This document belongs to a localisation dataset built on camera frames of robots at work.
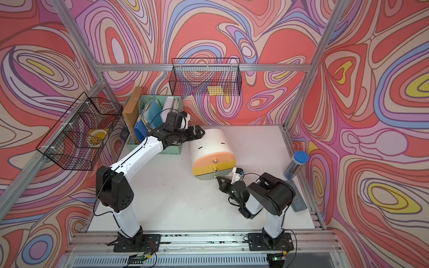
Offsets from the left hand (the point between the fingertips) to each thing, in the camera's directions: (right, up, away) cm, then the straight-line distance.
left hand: (200, 133), depth 85 cm
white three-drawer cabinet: (+7, -3, -2) cm, 8 cm away
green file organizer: (-37, +22, +19) cm, 47 cm away
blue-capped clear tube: (+50, -12, -4) cm, 51 cm away
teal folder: (-28, +11, +7) cm, 31 cm away
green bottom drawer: (+5, -23, +3) cm, 24 cm away
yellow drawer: (+2, -18, -3) cm, 19 cm away
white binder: (-18, +17, +11) cm, 27 cm away
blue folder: (-34, +2, +6) cm, 34 cm away
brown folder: (-34, +10, -5) cm, 36 cm away
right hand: (+9, -26, +5) cm, 28 cm away
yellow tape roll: (-43, -2, -15) cm, 46 cm away
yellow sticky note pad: (+8, +24, +6) cm, 26 cm away
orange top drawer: (+6, -12, -7) cm, 15 cm away
